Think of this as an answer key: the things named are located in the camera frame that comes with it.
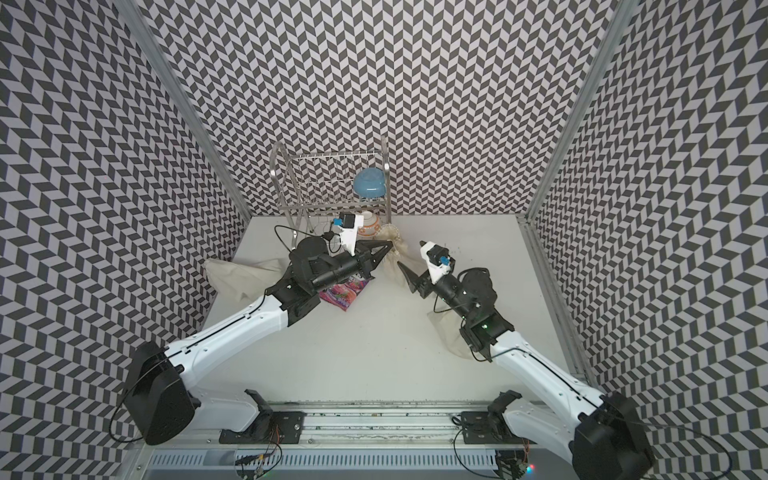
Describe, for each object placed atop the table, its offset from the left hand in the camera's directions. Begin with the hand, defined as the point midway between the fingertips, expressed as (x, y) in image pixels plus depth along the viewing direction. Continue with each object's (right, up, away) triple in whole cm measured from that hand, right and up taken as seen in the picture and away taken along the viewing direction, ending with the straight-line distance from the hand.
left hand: (392, 248), depth 69 cm
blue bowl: (-7, +19, +18) cm, 27 cm away
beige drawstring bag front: (+15, -20, +7) cm, 26 cm away
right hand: (+5, -2, +2) cm, 6 cm away
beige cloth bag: (-49, -10, +20) cm, 53 cm away
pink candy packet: (-16, -15, +26) cm, 34 cm away
